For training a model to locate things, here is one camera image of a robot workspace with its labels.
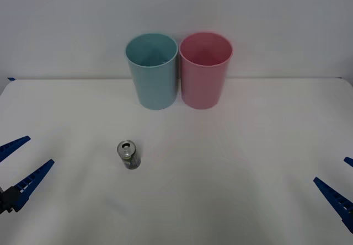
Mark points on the pale blue plastic bin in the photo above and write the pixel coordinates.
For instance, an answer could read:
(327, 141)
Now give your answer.
(155, 87)

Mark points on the silver-topped dark drink can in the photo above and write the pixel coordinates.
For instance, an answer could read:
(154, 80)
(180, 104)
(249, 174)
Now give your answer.
(129, 156)

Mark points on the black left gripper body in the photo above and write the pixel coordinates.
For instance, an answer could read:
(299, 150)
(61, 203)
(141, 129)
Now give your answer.
(3, 202)

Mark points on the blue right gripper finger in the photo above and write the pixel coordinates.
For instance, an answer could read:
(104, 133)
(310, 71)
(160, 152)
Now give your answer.
(349, 161)
(335, 198)

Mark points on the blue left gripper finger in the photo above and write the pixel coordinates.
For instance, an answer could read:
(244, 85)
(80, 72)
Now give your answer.
(11, 146)
(30, 180)

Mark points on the pink plastic bin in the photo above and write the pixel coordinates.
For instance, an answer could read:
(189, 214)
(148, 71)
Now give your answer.
(202, 86)

